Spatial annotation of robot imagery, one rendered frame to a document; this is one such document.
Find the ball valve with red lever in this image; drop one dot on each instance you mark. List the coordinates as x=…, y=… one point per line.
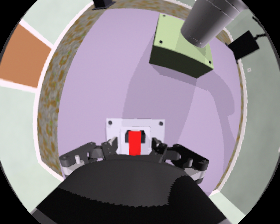
x=131, y=145

